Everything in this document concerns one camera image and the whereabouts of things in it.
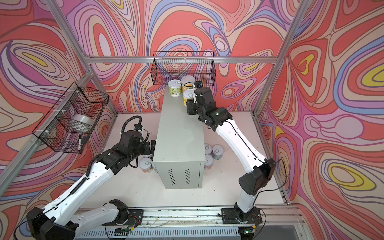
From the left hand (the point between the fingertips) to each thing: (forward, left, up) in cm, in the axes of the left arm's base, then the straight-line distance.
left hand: (151, 142), depth 77 cm
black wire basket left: (+3, +37, +11) cm, 39 cm away
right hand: (+13, -22, +14) cm, 29 cm away
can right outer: (+3, -37, -16) cm, 40 cm away
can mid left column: (-5, +6, -16) cm, 18 cm away
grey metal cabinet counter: (-13, -17, +12) cm, 24 cm away
